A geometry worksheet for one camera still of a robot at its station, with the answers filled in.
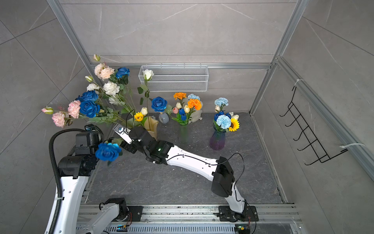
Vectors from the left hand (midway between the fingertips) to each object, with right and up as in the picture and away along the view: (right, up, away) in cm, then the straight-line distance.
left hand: (105, 142), depth 68 cm
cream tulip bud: (+16, +16, +8) cm, 24 cm away
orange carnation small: (+35, +26, +13) cm, 45 cm away
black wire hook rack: (+97, -2, -4) cm, 97 cm away
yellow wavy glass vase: (+16, +8, +22) cm, 28 cm away
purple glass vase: (+59, -2, +29) cm, 66 cm away
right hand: (+11, +4, -1) cm, 12 cm away
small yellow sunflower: (+11, +13, +14) cm, 22 cm away
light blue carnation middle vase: (+42, +25, +13) cm, 50 cm away
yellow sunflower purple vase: (+65, +9, +8) cm, 66 cm away
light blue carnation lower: (+57, +10, 0) cm, 58 cm away
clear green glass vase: (+36, +3, +27) cm, 46 cm away
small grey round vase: (+21, +14, +39) cm, 46 cm away
